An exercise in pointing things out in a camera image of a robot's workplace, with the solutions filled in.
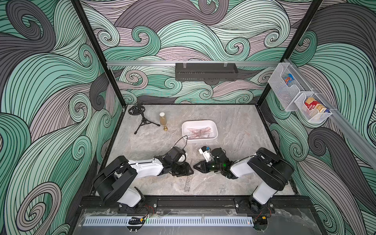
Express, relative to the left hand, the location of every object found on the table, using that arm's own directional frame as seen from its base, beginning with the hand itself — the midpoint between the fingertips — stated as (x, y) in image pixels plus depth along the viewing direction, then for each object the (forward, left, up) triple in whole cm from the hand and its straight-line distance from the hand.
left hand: (192, 172), depth 82 cm
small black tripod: (+29, +33, +21) cm, 49 cm away
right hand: (+4, -2, -3) cm, 6 cm away
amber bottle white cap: (+36, +20, +4) cm, 42 cm away
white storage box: (+27, -15, -2) cm, 31 cm away
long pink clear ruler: (-3, +1, -3) cm, 4 cm away
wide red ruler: (+28, -6, -2) cm, 29 cm away
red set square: (+29, -4, -3) cm, 30 cm away
